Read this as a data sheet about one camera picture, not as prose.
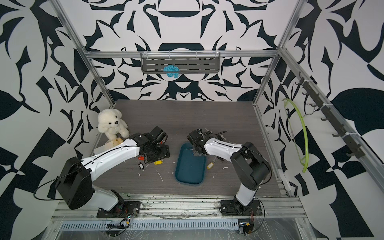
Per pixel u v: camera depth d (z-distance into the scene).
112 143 0.93
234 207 0.67
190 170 0.85
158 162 0.89
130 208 0.74
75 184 0.42
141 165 0.89
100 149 0.91
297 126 0.78
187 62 0.94
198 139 0.72
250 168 0.46
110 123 0.87
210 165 0.89
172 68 0.90
